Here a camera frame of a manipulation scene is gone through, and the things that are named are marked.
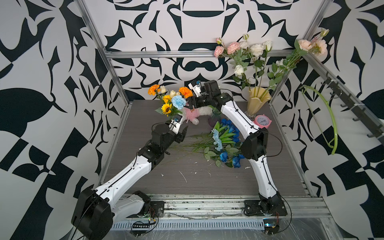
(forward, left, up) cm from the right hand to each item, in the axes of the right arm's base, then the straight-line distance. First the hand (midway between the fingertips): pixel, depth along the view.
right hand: (184, 100), depth 86 cm
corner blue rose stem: (-24, -22, -21) cm, 38 cm away
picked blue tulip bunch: (-15, -22, -20) cm, 34 cm away
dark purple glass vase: (+1, -18, -18) cm, 26 cm away
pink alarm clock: (+2, -53, -24) cm, 58 cm away
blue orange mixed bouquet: (-4, +9, -2) cm, 10 cm away
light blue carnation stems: (-10, +2, +8) cm, 13 cm away
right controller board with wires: (-56, -41, -26) cm, 74 cm away
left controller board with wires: (-57, +22, -29) cm, 68 cm away
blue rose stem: (-28, -29, -22) cm, 46 cm away
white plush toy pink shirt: (+6, 0, -19) cm, 20 cm away
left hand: (-13, +2, -1) cm, 14 cm away
